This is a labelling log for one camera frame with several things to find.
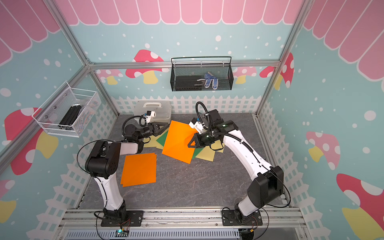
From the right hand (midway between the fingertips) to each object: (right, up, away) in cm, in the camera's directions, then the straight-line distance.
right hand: (189, 145), depth 74 cm
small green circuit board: (-33, -43, -1) cm, 54 cm away
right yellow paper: (+10, -7, +18) cm, 22 cm away
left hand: (-12, +9, +10) cm, 18 cm away
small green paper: (-15, +2, +8) cm, 17 cm away
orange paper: (-7, 0, +4) cm, 8 cm away
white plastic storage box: (-21, +23, +34) cm, 46 cm away
